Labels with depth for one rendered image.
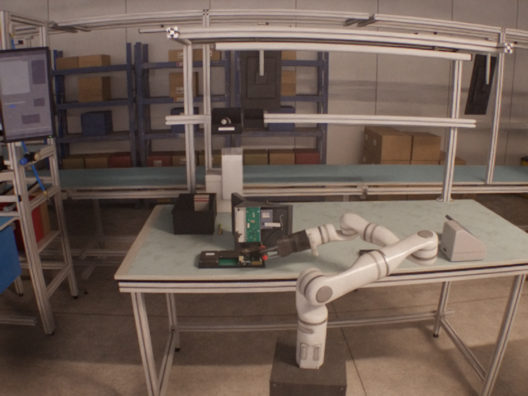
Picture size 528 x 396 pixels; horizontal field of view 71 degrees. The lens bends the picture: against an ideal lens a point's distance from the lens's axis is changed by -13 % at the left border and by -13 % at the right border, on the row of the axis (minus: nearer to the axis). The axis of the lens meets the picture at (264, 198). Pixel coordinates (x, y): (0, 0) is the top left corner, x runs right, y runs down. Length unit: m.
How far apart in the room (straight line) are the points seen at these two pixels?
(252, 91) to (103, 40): 3.09
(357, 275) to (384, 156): 3.90
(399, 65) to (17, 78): 4.99
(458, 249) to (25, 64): 2.28
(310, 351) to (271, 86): 2.53
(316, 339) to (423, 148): 4.17
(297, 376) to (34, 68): 1.94
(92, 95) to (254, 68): 2.73
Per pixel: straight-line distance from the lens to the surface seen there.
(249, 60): 3.44
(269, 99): 3.53
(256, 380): 2.61
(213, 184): 2.23
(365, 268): 1.28
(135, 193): 3.19
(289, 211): 1.75
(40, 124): 2.45
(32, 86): 2.40
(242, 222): 1.76
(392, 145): 5.10
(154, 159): 5.46
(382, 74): 6.05
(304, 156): 5.45
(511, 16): 7.11
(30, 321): 3.15
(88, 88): 5.62
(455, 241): 1.81
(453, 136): 2.64
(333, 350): 1.47
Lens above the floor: 1.75
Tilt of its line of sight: 17 degrees down
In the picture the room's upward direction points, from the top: straight up
